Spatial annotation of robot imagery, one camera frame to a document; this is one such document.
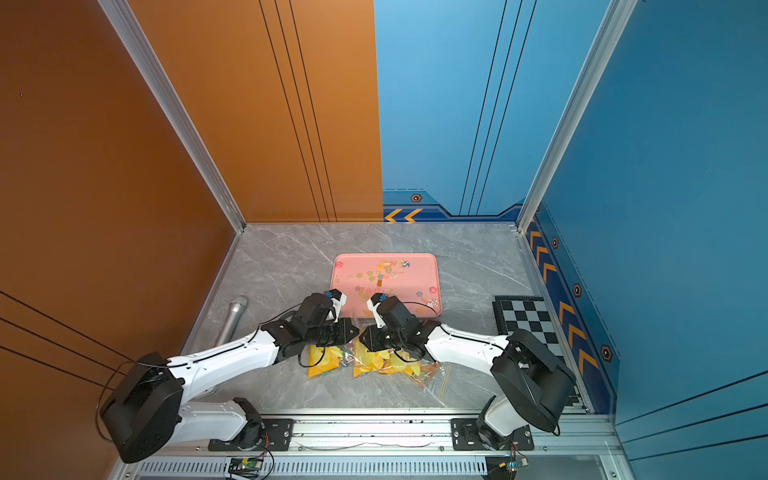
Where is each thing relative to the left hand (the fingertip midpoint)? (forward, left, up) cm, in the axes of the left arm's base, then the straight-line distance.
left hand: (363, 328), depth 83 cm
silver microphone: (+7, +42, -6) cm, 43 cm away
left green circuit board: (-31, +27, -11) cm, 43 cm away
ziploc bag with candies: (-7, -6, -5) cm, 11 cm away
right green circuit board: (-31, -35, -8) cm, 47 cm away
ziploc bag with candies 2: (-9, -19, -7) cm, 22 cm away
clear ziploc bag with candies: (-11, +8, +6) cm, 15 cm away
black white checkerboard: (+8, -51, -6) cm, 52 cm away
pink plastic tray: (+23, -15, -7) cm, 28 cm away
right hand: (-3, 0, -1) cm, 3 cm away
